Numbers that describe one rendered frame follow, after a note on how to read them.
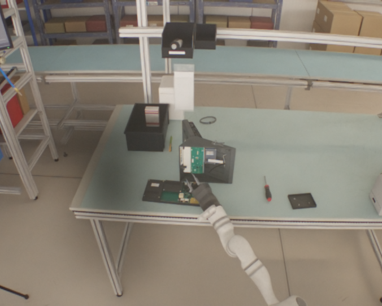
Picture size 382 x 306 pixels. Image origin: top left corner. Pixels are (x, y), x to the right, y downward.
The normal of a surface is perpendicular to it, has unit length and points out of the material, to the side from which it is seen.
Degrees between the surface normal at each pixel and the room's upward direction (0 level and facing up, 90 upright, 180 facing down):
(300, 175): 0
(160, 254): 0
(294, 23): 90
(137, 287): 0
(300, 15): 90
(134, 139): 90
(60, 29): 90
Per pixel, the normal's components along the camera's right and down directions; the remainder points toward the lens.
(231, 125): 0.00, -0.78
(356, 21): -0.06, 0.62
